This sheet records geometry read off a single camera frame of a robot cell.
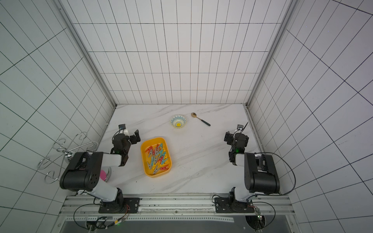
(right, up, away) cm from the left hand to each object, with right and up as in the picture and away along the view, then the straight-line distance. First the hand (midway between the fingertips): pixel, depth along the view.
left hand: (131, 133), depth 95 cm
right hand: (+67, +2, -1) cm, 67 cm away
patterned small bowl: (+31, +8, +11) cm, 34 cm away
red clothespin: (+13, -10, -3) cm, 17 cm away
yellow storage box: (+19, -15, -6) cm, 25 cm away
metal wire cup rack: (-14, -6, -34) cm, 38 cm away
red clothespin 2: (+24, -20, -10) cm, 33 cm away
